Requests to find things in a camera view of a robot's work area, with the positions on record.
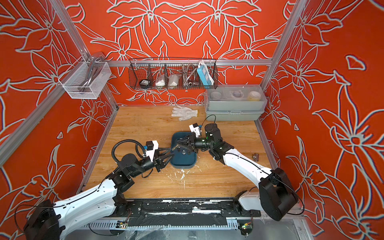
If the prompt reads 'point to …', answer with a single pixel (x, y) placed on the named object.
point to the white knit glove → (186, 113)
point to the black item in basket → (144, 83)
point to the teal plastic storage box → (184, 156)
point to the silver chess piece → (183, 152)
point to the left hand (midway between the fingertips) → (172, 151)
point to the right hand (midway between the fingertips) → (175, 145)
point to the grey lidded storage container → (241, 102)
